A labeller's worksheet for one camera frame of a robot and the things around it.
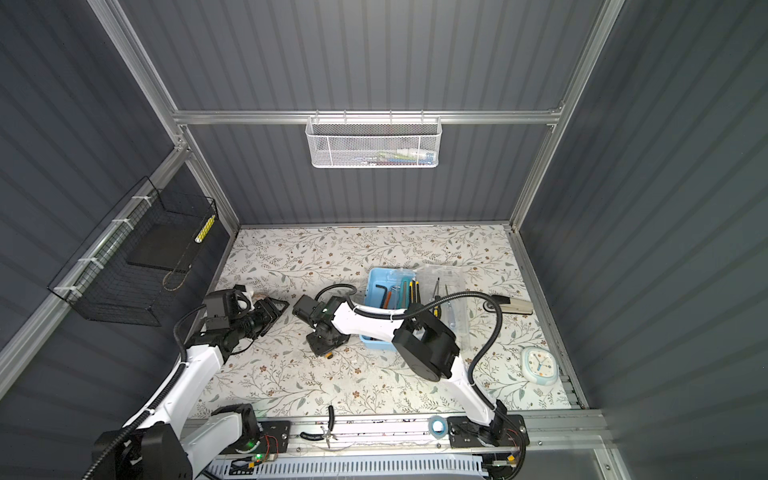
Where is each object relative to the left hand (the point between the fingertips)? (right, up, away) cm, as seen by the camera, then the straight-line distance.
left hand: (284, 308), depth 84 cm
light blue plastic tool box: (+31, +4, +17) cm, 36 cm away
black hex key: (+28, +2, +15) cm, 32 cm away
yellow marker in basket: (-21, +22, -3) cm, 31 cm away
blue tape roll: (+42, -29, -10) cm, 52 cm away
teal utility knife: (+35, +3, +7) cm, 36 cm away
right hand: (+11, -13, +3) cm, 17 cm away
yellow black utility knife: (+38, +4, +7) cm, 39 cm away
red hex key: (+29, -1, +14) cm, 32 cm away
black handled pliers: (+14, -30, -9) cm, 35 cm away
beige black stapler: (+68, -1, +10) cm, 69 cm away
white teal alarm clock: (+72, -16, -2) cm, 74 cm away
